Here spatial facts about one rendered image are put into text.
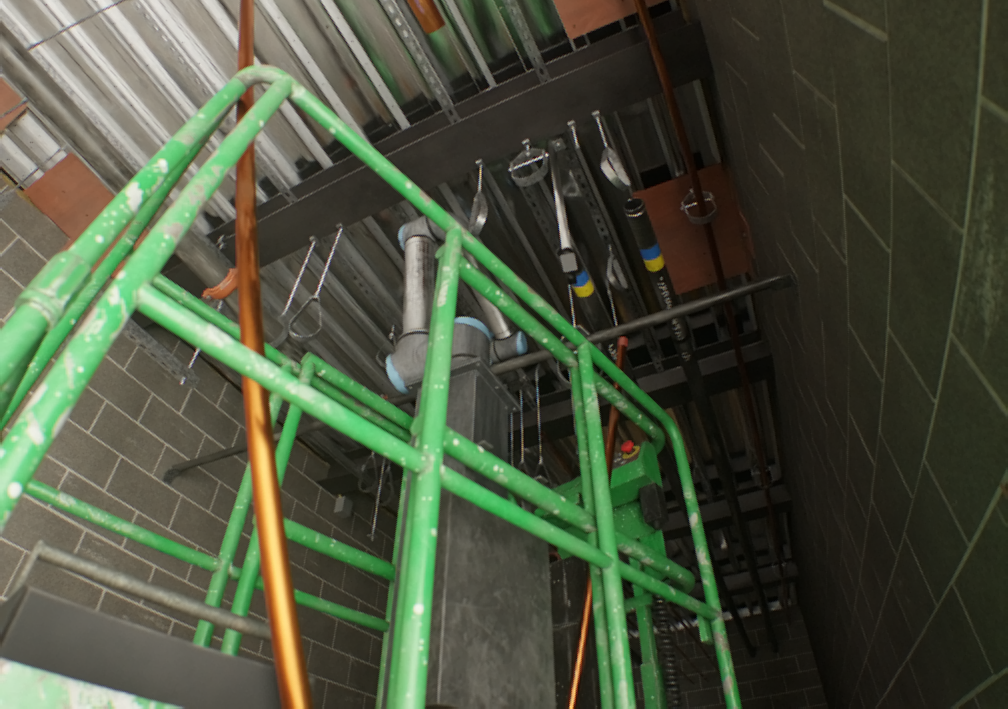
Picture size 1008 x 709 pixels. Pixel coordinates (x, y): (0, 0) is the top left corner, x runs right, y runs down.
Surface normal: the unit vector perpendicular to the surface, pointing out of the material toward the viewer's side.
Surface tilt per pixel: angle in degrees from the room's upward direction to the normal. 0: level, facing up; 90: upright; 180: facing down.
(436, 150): 180
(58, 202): 180
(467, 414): 90
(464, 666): 90
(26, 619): 90
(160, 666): 90
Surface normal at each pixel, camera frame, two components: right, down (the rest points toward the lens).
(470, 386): -0.46, -0.63
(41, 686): 0.75, -0.48
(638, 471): -0.66, -0.54
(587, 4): 0.00, 0.70
